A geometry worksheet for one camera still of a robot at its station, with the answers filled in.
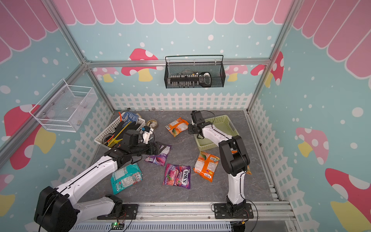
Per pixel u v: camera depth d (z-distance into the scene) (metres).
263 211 0.76
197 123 0.76
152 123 1.12
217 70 0.94
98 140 0.96
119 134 0.96
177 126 1.06
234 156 0.52
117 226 0.73
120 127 1.00
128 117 1.07
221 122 1.09
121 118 1.06
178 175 0.84
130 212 0.74
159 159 0.92
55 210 0.39
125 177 0.84
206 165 0.89
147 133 0.74
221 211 0.74
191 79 0.90
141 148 0.69
